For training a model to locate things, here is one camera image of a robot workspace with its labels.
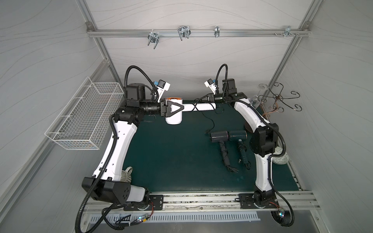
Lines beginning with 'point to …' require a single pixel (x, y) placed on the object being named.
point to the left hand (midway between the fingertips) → (180, 108)
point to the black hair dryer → (222, 136)
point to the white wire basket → (85, 121)
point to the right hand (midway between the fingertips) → (198, 99)
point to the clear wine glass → (256, 100)
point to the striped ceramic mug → (126, 175)
